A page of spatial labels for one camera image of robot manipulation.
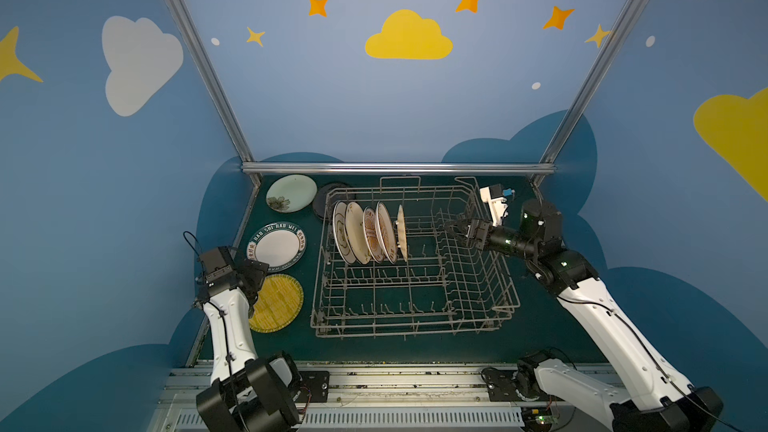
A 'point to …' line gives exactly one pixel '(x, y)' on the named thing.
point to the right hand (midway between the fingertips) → (455, 223)
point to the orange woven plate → (402, 233)
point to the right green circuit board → (538, 418)
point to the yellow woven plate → (279, 305)
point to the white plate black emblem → (339, 233)
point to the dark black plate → (325, 198)
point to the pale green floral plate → (291, 193)
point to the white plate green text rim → (277, 245)
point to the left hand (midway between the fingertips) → (262, 278)
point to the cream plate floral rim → (354, 219)
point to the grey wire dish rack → (402, 261)
